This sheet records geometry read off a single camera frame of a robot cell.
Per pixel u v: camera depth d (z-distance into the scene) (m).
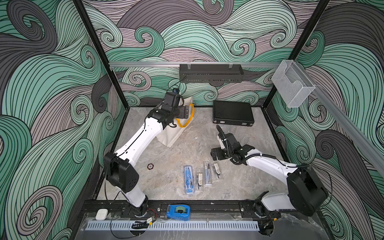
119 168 0.42
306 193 0.41
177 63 0.95
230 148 0.66
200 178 0.82
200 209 0.74
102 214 0.71
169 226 0.76
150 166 0.88
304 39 0.81
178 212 0.69
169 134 0.92
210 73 0.96
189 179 0.82
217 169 0.86
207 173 0.84
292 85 0.78
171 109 0.59
